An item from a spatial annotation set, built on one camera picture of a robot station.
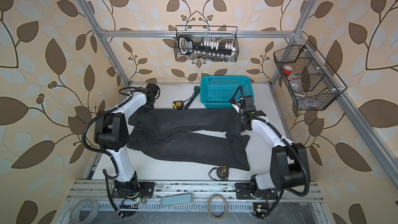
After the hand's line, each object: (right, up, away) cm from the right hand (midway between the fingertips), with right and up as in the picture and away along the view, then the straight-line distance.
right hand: (248, 111), depth 89 cm
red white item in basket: (+18, +23, -8) cm, 31 cm away
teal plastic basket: (-16, +13, +27) cm, 34 cm away
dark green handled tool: (-32, +14, +26) cm, 43 cm away
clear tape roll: (-83, -41, -21) cm, 95 cm away
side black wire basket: (+26, +15, -16) cm, 34 cm away
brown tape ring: (-23, -43, -18) cm, 52 cm away
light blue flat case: (-38, -38, -20) cm, 57 cm away
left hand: (-63, +2, +5) cm, 63 cm away
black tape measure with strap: (-16, -30, -12) cm, 36 cm away
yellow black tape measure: (-44, +3, +16) cm, 47 cm away
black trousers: (-31, -14, +4) cm, 34 cm away
